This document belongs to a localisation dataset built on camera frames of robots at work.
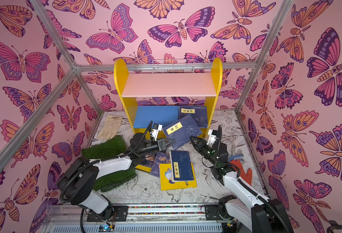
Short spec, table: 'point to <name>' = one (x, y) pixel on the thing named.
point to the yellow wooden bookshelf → (162, 104)
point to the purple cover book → (162, 158)
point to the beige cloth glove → (111, 127)
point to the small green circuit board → (105, 228)
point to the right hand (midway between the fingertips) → (190, 136)
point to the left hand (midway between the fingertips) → (176, 141)
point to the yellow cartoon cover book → (166, 180)
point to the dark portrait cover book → (147, 162)
